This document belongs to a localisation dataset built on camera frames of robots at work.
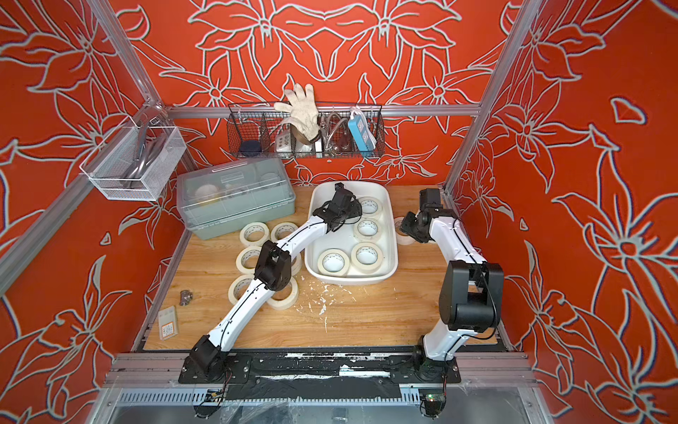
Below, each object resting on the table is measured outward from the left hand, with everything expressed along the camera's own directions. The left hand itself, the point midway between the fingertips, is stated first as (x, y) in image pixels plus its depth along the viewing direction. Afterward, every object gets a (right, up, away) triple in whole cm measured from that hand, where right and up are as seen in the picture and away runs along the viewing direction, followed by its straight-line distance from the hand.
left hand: (358, 203), depth 108 cm
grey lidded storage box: (-51, +2, -14) cm, 53 cm away
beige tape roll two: (-43, -21, -13) cm, 49 cm away
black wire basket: (-40, +28, -7) cm, 50 cm away
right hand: (+14, -8, -17) cm, 23 cm away
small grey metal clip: (-60, -32, -22) cm, 71 cm away
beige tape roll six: (+2, -24, -15) cm, 28 cm away
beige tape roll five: (+9, -1, -1) cm, 9 cm away
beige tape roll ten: (+3, -11, -5) cm, 12 cm away
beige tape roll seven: (-43, -12, -5) cm, 45 cm away
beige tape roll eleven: (+16, -13, -10) cm, 23 cm away
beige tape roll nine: (-26, -32, -24) cm, 47 cm away
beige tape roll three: (-43, -29, -20) cm, 56 cm away
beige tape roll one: (-31, -11, -5) cm, 33 cm away
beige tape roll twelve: (-10, -22, -13) cm, 28 cm away
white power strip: (-29, +21, -14) cm, 38 cm away
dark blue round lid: (-41, +20, -13) cm, 48 cm away
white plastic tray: (+1, -18, -12) cm, 22 cm away
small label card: (-63, -38, -27) cm, 78 cm away
